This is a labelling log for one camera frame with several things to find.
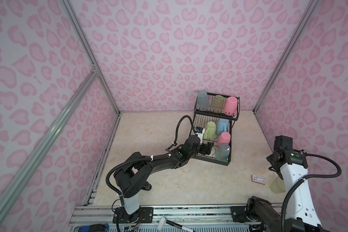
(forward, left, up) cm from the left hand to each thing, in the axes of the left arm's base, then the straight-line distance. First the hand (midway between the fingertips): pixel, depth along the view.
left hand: (209, 141), depth 84 cm
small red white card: (-16, -27, -14) cm, 35 cm away
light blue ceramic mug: (+16, -12, -5) cm, 21 cm away
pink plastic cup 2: (+5, -10, -4) cm, 12 cm away
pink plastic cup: (+18, -13, +12) cm, 25 cm away
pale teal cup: (+23, +2, +8) cm, 25 cm away
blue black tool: (-39, +58, -13) cm, 71 cm away
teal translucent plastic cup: (-4, -8, -6) cm, 11 cm away
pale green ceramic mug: (+12, -3, -6) cm, 14 cm away
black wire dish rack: (+17, -5, +6) cm, 19 cm away
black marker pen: (-37, +25, -11) cm, 46 cm away
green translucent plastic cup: (+22, -6, +9) cm, 25 cm away
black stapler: (-21, +36, -12) cm, 43 cm away
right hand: (-14, -32, +1) cm, 35 cm away
